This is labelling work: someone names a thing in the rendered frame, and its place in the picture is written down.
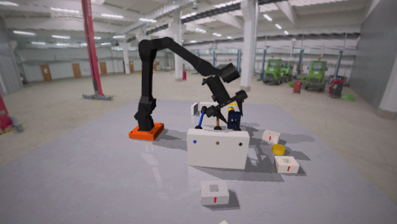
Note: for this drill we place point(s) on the yellow short cylinder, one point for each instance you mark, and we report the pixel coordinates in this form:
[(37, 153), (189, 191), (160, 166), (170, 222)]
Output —
[(278, 149)]

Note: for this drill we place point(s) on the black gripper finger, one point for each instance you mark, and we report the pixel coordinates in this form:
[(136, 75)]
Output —
[(239, 104), (220, 116)]

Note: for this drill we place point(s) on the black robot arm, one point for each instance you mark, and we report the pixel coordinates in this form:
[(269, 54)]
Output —
[(148, 50)]

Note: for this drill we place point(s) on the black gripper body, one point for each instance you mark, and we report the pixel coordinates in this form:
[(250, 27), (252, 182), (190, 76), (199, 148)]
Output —
[(224, 99)]

